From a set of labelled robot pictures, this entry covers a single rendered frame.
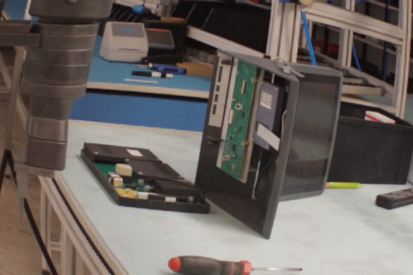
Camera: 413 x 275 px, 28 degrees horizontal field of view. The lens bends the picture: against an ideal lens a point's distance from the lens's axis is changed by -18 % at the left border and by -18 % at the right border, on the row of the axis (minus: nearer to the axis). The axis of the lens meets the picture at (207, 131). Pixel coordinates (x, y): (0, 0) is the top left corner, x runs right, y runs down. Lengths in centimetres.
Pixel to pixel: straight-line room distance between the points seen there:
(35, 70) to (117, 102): 205
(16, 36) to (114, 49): 254
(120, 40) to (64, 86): 256
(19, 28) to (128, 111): 208
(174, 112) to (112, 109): 20
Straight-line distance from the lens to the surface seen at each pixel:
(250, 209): 135
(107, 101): 284
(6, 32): 80
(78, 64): 81
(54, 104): 81
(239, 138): 132
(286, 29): 290
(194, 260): 100
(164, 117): 290
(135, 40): 337
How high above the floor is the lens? 134
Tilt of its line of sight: 10 degrees down
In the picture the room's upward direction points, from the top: 9 degrees clockwise
